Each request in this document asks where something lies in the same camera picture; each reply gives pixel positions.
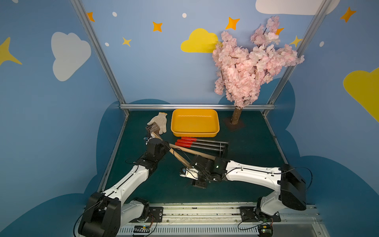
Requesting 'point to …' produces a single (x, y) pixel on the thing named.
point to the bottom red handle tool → (190, 145)
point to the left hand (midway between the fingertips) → (169, 140)
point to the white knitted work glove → (161, 120)
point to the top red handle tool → (197, 139)
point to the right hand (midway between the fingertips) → (195, 175)
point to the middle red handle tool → (185, 141)
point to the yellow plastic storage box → (195, 123)
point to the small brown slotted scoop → (153, 128)
